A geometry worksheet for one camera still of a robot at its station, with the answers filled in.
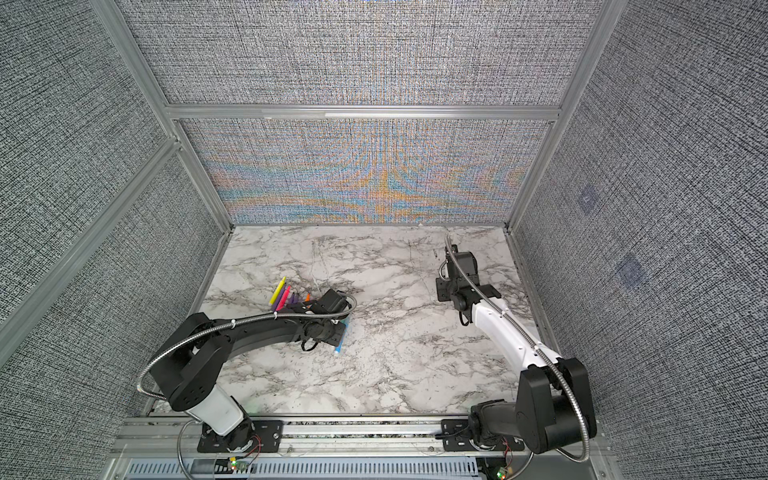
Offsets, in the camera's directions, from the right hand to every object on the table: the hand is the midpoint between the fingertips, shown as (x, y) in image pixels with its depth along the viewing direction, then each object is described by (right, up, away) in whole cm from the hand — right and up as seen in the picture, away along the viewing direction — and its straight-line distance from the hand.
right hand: (449, 275), depth 87 cm
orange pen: (-44, -8, +11) cm, 46 cm away
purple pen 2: (-49, -8, +11) cm, 50 cm away
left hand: (-33, -16, +4) cm, 37 cm away
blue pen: (-31, -19, -6) cm, 37 cm away
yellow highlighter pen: (-55, -6, +13) cm, 57 cm away
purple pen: (-54, -8, +11) cm, 55 cm away
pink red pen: (-52, -9, +10) cm, 54 cm away
